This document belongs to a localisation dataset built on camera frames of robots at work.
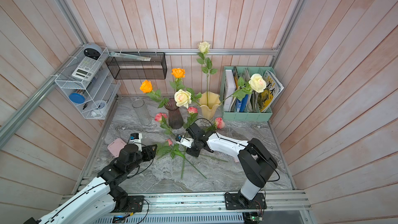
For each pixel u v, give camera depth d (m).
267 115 1.02
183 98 0.69
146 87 0.73
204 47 0.84
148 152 0.71
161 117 1.03
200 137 0.67
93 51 0.81
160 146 0.90
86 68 0.78
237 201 0.72
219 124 0.98
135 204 0.73
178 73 0.82
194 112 1.04
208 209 0.73
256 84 0.65
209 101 0.94
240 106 0.96
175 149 0.90
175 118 0.98
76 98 0.76
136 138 0.70
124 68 1.04
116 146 0.91
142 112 0.92
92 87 0.86
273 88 0.93
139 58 0.90
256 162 0.45
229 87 0.90
